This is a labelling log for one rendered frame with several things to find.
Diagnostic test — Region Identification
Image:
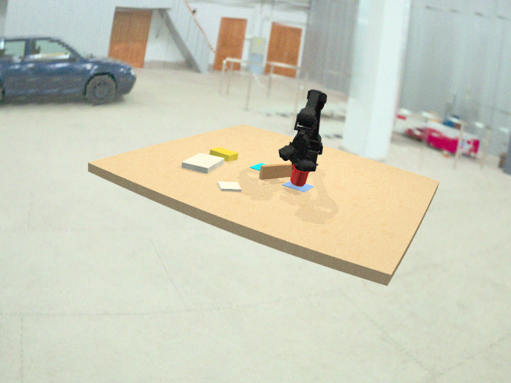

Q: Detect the yellow block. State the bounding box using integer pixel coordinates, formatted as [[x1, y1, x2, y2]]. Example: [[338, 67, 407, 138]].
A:
[[210, 147, 239, 161]]

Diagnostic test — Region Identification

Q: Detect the red cup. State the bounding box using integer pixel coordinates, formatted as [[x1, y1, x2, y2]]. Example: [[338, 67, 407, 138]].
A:
[[290, 164, 309, 186]]

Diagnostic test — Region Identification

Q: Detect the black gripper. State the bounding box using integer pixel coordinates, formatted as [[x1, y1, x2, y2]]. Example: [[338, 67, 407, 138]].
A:
[[290, 145, 316, 172]]

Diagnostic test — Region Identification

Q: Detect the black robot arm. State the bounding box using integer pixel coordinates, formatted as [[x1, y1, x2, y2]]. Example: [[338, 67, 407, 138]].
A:
[[278, 89, 327, 166]]

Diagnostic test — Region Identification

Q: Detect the white flat rectangular block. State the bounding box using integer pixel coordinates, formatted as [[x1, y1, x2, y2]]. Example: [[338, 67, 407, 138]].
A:
[[182, 153, 224, 174]]

